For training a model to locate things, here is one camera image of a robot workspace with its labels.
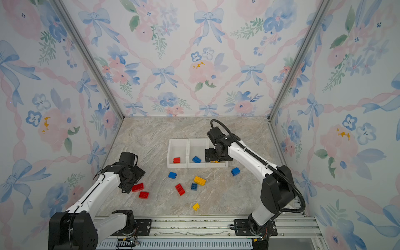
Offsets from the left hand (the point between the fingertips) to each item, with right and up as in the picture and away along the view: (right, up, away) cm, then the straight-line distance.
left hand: (140, 177), depth 86 cm
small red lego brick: (+18, +7, +10) cm, 22 cm away
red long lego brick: (-1, -5, -2) cm, 5 cm away
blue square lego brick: (+31, +8, +10) cm, 33 cm away
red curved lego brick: (+22, -6, 0) cm, 23 cm away
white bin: (+18, +11, +15) cm, 26 cm away
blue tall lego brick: (+54, +2, +5) cm, 54 cm away
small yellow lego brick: (+31, -13, -6) cm, 34 cm away
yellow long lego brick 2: (+40, +11, -13) cm, 43 cm away
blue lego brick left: (+17, 0, +6) cm, 18 cm away
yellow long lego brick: (+33, -3, +4) cm, 33 cm away
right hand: (+42, +11, -1) cm, 43 cm away
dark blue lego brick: (+30, -5, -1) cm, 30 cm away
